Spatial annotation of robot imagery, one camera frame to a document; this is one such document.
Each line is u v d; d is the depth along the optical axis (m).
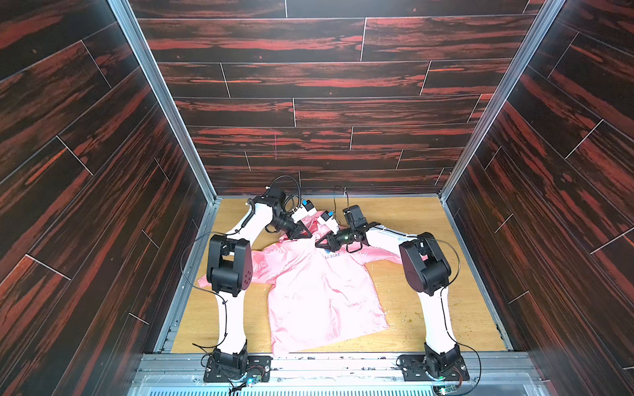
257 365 0.74
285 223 0.82
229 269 0.55
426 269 0.57
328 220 0.88
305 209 0.84
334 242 0.88
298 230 0.82
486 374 0.73
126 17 0.67
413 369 0.73
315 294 0.89
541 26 0.69
